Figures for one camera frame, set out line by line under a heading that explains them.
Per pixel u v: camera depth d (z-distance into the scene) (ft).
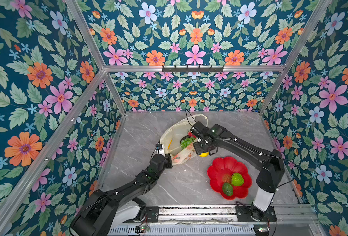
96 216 1.33
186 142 3.07
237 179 2.61
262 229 2.31
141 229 2.31
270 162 1.62
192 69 3.04
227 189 2.52
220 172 2.88
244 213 2.41
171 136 3.20
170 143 2.88
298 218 2.41
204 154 2.47
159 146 2.45
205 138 1.90
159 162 2.10
